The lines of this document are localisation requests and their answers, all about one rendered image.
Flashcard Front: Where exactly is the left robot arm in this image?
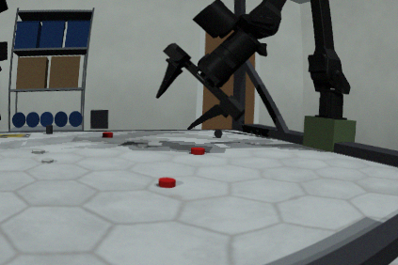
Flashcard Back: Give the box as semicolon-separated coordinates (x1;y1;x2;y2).
193;0;351;120

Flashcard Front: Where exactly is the yellow blister-pack card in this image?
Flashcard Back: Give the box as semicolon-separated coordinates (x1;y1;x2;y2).
0;129;32;138

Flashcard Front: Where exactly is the grey flat bar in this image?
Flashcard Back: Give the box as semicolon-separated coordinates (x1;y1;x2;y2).
264;217;383;265

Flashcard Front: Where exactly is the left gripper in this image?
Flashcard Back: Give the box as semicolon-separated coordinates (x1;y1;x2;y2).
156;43;245;130

